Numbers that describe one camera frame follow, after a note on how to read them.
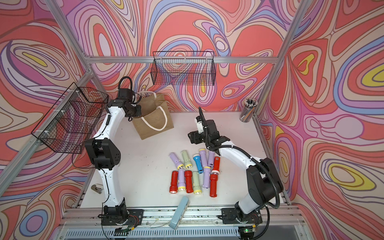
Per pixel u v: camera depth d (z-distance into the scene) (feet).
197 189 2.61
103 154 1.82
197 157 2.98
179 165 2.90
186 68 3.15
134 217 2.40
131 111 2.48
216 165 2.90
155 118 3.24
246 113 3.54
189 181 2.71
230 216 2.41
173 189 2.63
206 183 2.69
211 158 2.99
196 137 2.51
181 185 2.64
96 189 2.69
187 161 2.97
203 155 3.04
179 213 2.42
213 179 2.73
